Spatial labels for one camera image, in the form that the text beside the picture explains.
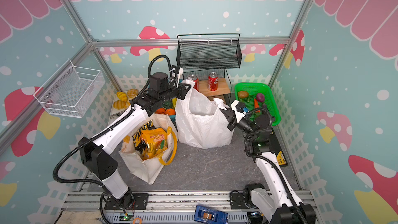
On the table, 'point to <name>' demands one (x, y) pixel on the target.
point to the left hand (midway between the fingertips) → (190, 88)
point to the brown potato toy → (243, 94)
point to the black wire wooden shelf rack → (224, 89)
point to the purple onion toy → (260, 97)
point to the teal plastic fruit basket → (173, 116)
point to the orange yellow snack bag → (156, 141)
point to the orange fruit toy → (170, 112)
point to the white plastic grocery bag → (200, 122)
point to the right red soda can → (213, 80)
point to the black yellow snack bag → (140, 144)
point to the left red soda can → (195, 79)
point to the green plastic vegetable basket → (254, 88)
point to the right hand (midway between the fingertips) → (221, 107)
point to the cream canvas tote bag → (145, 169)
